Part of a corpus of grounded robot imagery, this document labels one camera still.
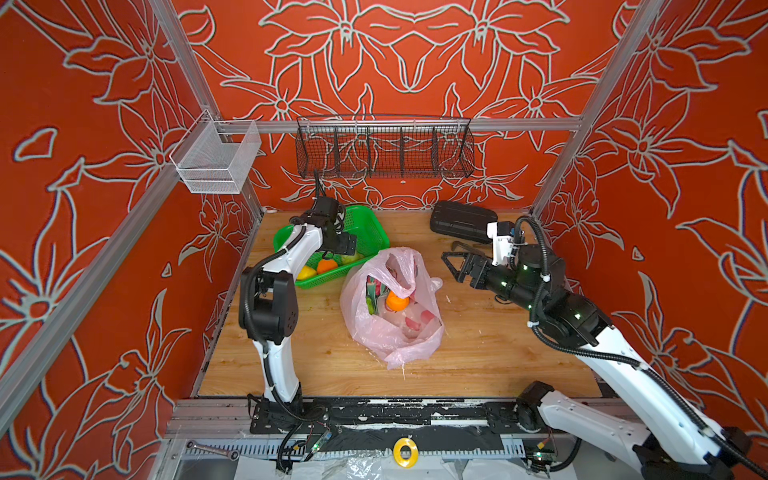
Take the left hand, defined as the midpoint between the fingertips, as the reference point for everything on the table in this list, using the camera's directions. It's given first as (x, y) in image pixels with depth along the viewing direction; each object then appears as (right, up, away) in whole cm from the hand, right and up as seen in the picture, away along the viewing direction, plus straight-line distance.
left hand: (339, 242), depth 95 cm
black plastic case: (+45, +8, +16) cm, 48 cm away
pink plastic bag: (+17, -25, -19) cm, 36 cm away
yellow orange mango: (-11, -10, -1) cm, 14 cm away
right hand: (+29, -3, -31) cm, 43 cm away
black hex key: (+44, -2, +11) cm, 45 cm away
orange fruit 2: (+18, -19, -5) cm, 26 cm away
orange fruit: (-5, -8, +2) cm, 9 cm away
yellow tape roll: (+20, -50, -26) cm, 59 cm away
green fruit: (+2, -6, +3) cm, 7 cm away
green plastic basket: (+10, +2, +8) cm, 13 cm away
